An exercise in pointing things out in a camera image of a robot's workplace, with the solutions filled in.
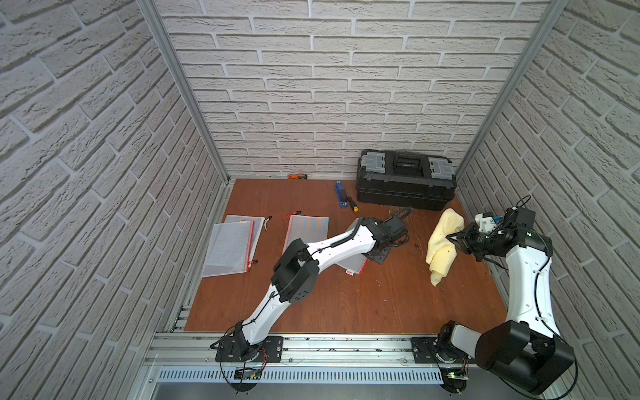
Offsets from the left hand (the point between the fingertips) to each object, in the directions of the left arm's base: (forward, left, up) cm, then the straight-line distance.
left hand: (377, 251), depth 87 cm
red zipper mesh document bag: (+5, +57, -8) cm, 57 cm away
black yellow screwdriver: (+25, +6, -5) cm, 26 cm away
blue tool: (+32, +11, -5) cm, 34 cm away
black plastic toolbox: (+27, -13, +10) cm, 32 cm away
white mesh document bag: (+15, +25, -7) cm, 30 cm away
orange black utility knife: (+46, +32, -8) cm, 57 cm away
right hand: (-2, -21, +14) cm, 25 cm away
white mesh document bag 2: (+17, +48, -9) cm, 51 cm away
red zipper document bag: (-4, +7, -4) cm, 9 cm away
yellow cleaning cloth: (-7, -16, +14) cm, 22 cm away
